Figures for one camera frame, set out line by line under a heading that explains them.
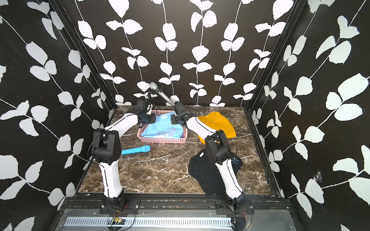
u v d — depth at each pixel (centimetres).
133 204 74
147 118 89
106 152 55
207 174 84
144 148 91
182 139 95
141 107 80
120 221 71
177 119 87
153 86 97
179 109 78
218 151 59
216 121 110
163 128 98
